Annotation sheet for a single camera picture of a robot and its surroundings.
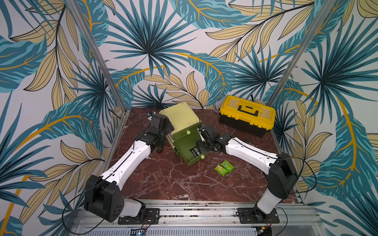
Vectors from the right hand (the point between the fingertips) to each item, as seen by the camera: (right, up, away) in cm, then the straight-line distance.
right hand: (201, 144), depth 86 cm
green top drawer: (-8, +7, -3) cm, 11 cm away
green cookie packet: (+12, -16, +2) cm, 20 cm away
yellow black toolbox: (+33, +16, +8) cm, 38 cm away
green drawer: (-11, -3, +4) cm, 12 cm away
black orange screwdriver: (-26, -5, +8) cm, 28 cm away
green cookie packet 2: (+16, -14, +4) cm, 22 cm away
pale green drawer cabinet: (-11, +15, -1) cm, 19 cm away
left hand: (-20, +10, -4) cm, 23 cm away
